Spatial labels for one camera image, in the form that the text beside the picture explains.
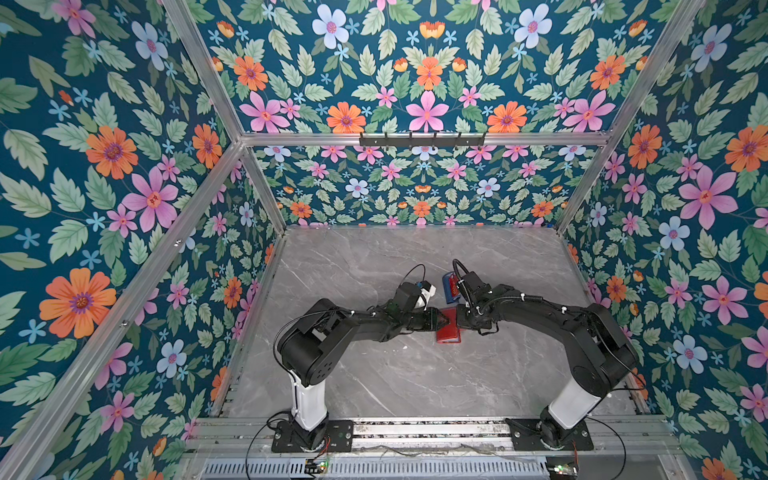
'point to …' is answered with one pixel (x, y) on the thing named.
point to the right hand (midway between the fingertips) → (466, 318)
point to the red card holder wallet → (449, 333)
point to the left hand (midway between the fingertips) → (451, 320)
